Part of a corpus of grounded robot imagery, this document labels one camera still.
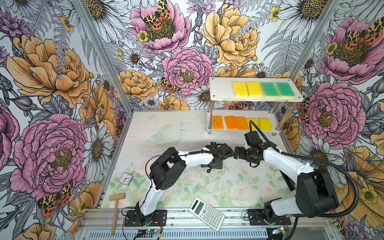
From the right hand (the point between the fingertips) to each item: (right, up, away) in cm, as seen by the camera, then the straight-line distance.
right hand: (241, 159), depth 88 cm
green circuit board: (-47, -29, -17) cm, 58 cm away
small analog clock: (-65, -10, -3) cm, 66 cm away
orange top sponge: (+5, +21, +16) cm, 27 cm away
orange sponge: (-11, +21, +17) cm, 29 cm away
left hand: (-17, -5, +3) cm, 18 cm away
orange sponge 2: (-2, +22, +17) cm, 28 cm away
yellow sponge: (+15, +23, +18) cm, 33 cm away
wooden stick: (-68, -17, -9) cm, 71 cm away
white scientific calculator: (-21, -23, -14) cm, 34 cm away
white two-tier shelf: (+39, +34, +32) cm, 61 cm away
